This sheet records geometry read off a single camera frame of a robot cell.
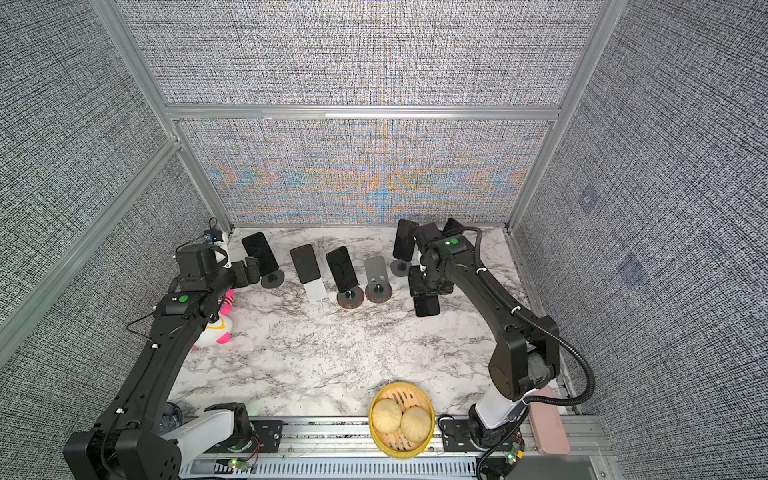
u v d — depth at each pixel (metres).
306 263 0.92
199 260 0.56
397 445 0.70
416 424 0.70
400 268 1.06
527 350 0.45
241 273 0.69
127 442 0.37
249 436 0.71
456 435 0.73
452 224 0.94
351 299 0.98
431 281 0.69
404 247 1.03
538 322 0.45
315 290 1.00
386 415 0.72
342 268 0.93
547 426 0.73
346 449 0.73
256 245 0.94
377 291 1.00
